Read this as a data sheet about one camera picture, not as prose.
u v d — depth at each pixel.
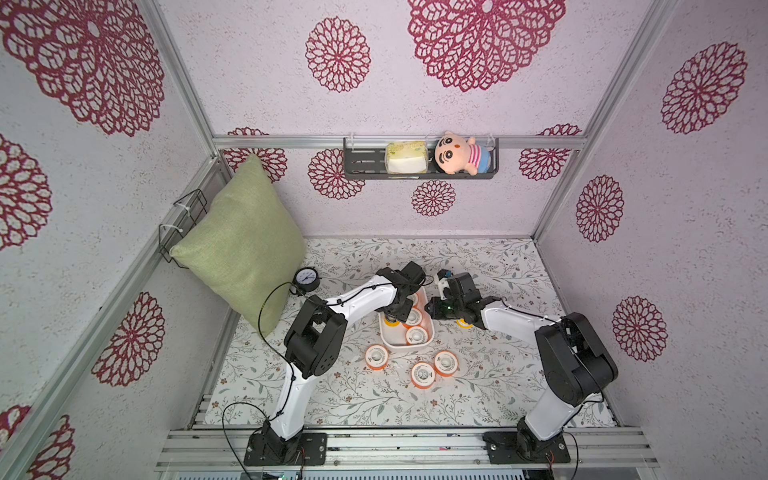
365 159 1.00
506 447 0.73
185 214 0.78
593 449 0.76
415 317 0.96
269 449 0.64
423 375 0.86
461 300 0.74
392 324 0.95
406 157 0.90
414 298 0.81
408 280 0.70
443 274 0.87
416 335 0.93
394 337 0.93
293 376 0.56
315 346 0.53
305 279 1.06
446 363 0.87
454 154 0.85
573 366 0.47
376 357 0.88
